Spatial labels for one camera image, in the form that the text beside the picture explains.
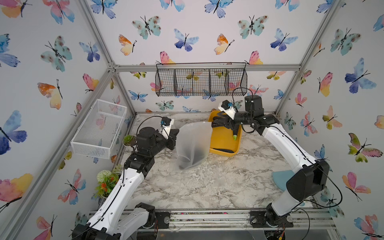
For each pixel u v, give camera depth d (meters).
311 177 0.43
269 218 0.66
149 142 0.53
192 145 0.82
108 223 0.39
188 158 0.83
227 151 0.93
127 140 0.69
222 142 1.05
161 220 0.73
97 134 0.85
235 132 1.07
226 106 0.63
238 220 0.75
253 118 0.60
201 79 0.98
